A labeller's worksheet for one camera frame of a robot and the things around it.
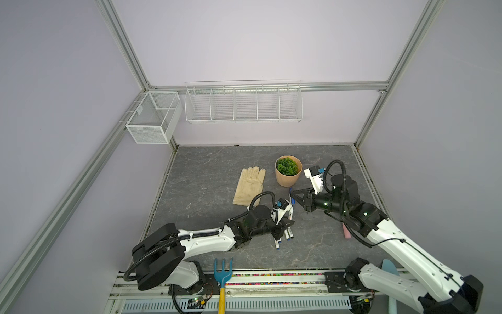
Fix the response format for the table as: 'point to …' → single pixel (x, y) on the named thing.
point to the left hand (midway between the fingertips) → (292, 224)
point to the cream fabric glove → (250, 186)
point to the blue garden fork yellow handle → (223, 275)
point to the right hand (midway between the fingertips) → (292, 195)
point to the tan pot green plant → (287, 168)
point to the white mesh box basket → (156, 118)
